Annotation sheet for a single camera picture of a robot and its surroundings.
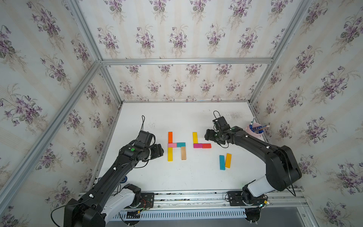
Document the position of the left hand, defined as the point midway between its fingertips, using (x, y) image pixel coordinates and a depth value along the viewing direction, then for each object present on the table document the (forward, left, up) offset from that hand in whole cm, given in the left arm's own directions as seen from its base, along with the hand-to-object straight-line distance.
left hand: (160, 153), depth 79 cm
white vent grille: (-27, -14, -15) cm, 34 cm away
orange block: (+16, -4, -10) cm, 20 cm away
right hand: (+13, -32, -3) cm, 34 cm away
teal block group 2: (-1, -37, -10) cm, 38 cm away
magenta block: (+10, -23, -11) cm, 28 cm away
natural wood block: (+5, -13, -11) cm, 18 cm away
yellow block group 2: (+17, -22, -11) cm, 29 cm away
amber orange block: (-1, -41, -10) cm, 42 cm away
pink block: (+11, -6, -10) cm, 16 cm away
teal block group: (+10, -11, -9) cm, 17 cm away
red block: (+10, -29, -10) cm, 33 cm away
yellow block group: (+5, -5, -11) cm, 13 cm away
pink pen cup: (+15, -57, -1) cm, 59 cm away
